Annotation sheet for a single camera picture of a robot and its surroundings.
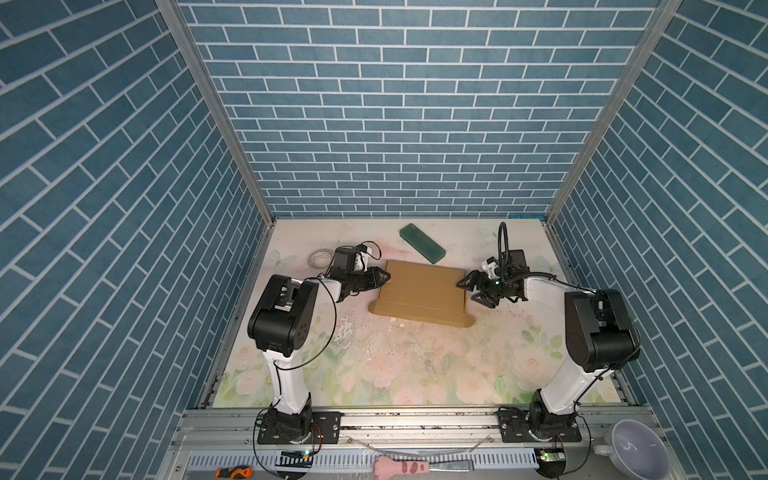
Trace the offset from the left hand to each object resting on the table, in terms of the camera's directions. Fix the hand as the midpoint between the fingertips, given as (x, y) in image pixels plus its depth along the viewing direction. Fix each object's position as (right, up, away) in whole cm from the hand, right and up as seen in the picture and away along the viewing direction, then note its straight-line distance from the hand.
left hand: (386, 276), depth 98 cm
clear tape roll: (-24, +6, +6) cm, 25 cm away
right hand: (+25, -3, -3) cm, 26 cm away
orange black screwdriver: (-32, -41, -32) cm, 61 cm away
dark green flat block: (+17, +9, +13) cm, 23 cm away
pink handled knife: (+1, -40, -31) cm, 51 cm away
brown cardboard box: (+12, -4, -4) cm, 14 cm away
